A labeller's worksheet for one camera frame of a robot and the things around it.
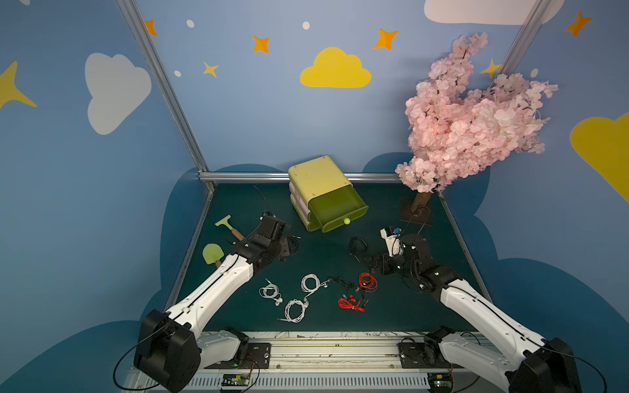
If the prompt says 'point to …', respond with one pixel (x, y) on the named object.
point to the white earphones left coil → (271, 291)
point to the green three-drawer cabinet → (311, 179)
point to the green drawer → (336, 208)
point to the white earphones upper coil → (319, 283)
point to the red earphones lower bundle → (349, 304)
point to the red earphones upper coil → (368, 282)
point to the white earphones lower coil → (304, 305)
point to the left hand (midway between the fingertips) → (282, 240)
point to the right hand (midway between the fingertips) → (376, 252)
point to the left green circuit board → (234, 381)
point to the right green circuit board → (440, 381)
